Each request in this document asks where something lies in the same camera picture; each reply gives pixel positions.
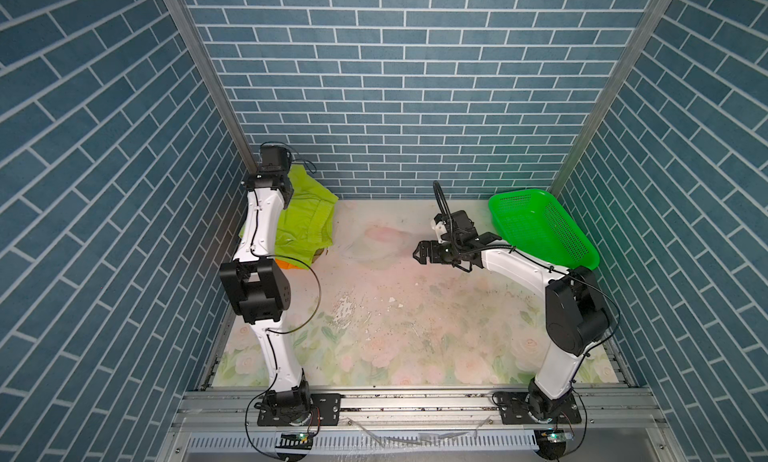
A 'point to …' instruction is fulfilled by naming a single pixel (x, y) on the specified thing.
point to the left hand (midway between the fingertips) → (265, 191)
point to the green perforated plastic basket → (535, 220)
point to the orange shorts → (287, 265)
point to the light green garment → (305, 226)
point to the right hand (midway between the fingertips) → (422, 251)
